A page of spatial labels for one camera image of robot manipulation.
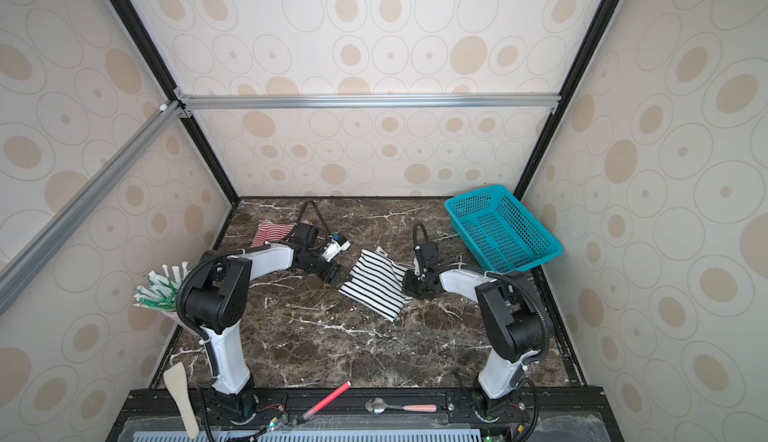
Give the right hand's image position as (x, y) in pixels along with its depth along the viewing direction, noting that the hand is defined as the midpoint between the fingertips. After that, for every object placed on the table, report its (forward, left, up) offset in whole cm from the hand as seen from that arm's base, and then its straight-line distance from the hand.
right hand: (404, 289), depth 94 cm
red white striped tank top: (+22, +47, +2) cm, 52 cm away
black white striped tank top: (+1, +9, +3) cm, 10 cm away
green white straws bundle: (-8, +63, +16) cm, 66 cm away
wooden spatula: (-25, +61, +1) cm, 66 cm away
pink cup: (-14, +58, +14) cm, 62 cm away
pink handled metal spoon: (-32, +8, -3) cm, 33 cm away
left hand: (+6, +17, +4) cm, 18 cm away
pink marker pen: (-31, +20, 0) cm, 37 cm away
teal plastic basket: (+24, -37, -1) cm, 44 cm away
